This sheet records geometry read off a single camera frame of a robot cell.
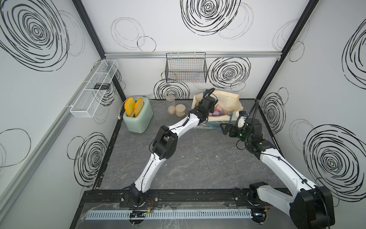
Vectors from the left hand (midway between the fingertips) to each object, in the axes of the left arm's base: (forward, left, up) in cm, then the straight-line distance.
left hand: (209, 101), depth 97 cm
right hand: (-21, -8, +3) cm, 23 cm away
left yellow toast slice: (-9, +51, +3) cm, 52 cm away
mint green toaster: (-15, +45, -6) cm, 48 cm away
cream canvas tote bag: (0, -14, -6) cm, 15 cm away
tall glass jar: (+3, +27, -5) cm, 28 cm away
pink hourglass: (-2, -8, -8) cm, 11 cm away
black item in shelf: (-8, +62, +17) cm, 65 cm away
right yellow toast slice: (-9, +46, +3) cm, 47 cm away
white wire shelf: (-17, +67, +15) cm, 71 cm away
